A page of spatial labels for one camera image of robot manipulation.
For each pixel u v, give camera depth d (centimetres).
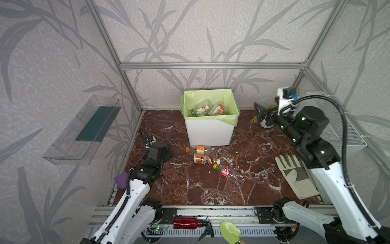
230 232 69
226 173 83
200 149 92
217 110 91
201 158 88
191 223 68
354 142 63
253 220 73
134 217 56
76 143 64
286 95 46
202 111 92
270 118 51
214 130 85
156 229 71
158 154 57
